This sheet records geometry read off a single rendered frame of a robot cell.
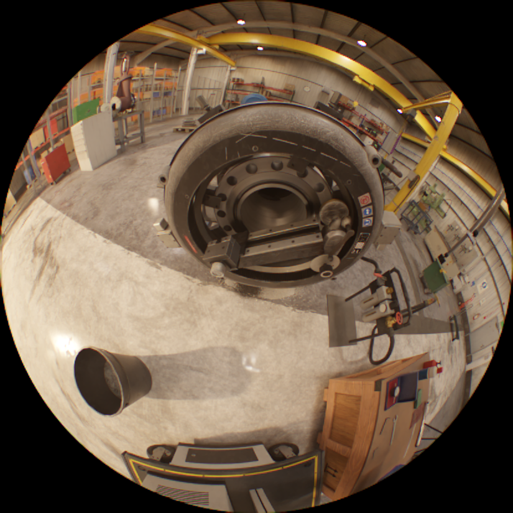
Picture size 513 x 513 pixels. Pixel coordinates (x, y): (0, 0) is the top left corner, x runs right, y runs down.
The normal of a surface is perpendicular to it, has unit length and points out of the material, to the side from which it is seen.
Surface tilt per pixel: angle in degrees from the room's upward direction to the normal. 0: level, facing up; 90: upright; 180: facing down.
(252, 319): 0
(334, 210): 90
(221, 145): 90
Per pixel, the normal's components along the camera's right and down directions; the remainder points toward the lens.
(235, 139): -0.11, 0.80
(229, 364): 0.22, -0.56
